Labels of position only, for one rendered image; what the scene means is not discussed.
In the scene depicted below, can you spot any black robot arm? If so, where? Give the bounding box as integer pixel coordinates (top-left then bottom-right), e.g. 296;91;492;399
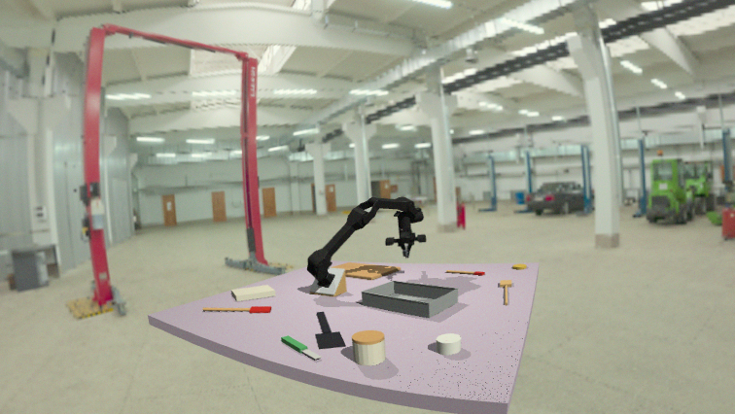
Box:
307;197;424;288

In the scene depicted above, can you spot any black spatula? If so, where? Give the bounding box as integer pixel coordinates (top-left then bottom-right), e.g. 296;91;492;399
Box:
315;311;346;349

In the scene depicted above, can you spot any short grey cylinder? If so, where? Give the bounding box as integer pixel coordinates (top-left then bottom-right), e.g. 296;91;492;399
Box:
436;333;461;356

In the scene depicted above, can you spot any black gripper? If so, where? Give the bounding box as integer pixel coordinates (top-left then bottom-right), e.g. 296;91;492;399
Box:
385;225;427;258

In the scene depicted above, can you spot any grey cylinder with orange top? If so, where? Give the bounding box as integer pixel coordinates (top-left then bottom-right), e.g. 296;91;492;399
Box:
352;330;385;366

